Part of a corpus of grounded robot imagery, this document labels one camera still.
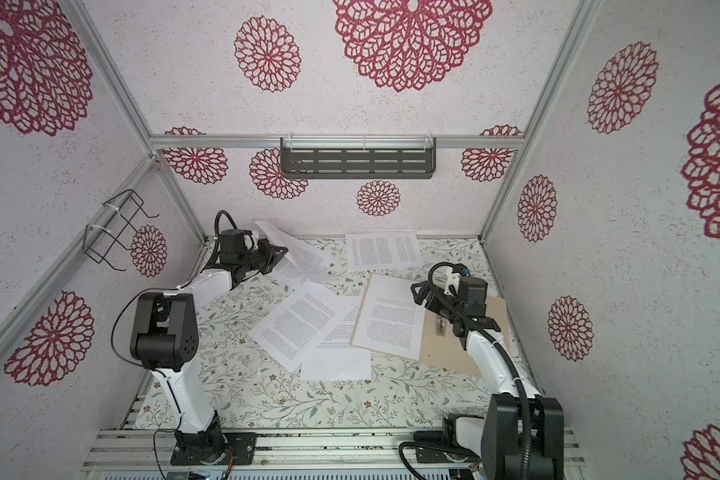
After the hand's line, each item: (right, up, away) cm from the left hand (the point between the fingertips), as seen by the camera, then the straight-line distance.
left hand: (289, 252), depth 97 cm
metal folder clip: (+49, -24, 0) cm, 55 cm away
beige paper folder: (+49, -29, -4) cm, 57 cm away
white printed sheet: (+30, +1, +20) cm, 36 cm away
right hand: (+41, -11, -12) cm, 44 cm away
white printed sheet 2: (+2, -24, -1) cm, 24 cm away
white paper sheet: (+16, -33, -9) cm, 38 cm away
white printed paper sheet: (+33, -22, +1) cm, 40 cm away
